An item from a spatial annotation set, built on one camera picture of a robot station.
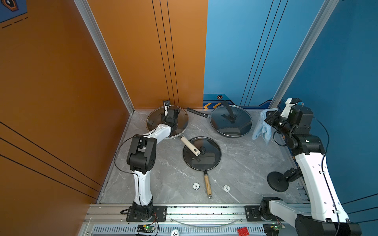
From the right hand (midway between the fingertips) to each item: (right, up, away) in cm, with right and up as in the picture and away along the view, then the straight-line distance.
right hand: (267, 111), depth 69 cm
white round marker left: (-34, -41, +13) cm, 55 cm away
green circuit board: (-59, -57, +2) cm, 82 cm away
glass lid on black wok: (-9, -4, +33) cm, 35 cm away
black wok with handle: (-26, 0, +36) cm, 45 cm away
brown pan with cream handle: (-39, -18, +20) cm, 47 cm away
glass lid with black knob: (-24, -27, +26) cm, 44 cm away
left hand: (-52, +2, +31) cm, 61 cm away
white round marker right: (-17, -42, +12) cm, 47 cm away
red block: (-12, -56, -2) cm, 57 cm away
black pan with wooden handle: (-27, -39, +12) cm, 49 cm away
